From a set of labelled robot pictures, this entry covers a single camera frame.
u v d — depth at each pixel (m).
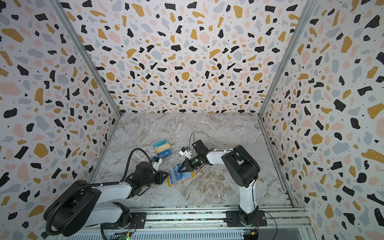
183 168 0.86
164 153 0.95
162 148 0.95
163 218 0.75
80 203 0.43
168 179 0.87
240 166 0.52
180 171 0.85
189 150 0.87
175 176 0.87
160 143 0.96
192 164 0.82
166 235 0.70
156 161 0.81
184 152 0.86
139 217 0.75
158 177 0.78
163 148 0.95
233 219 0.74
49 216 0.41
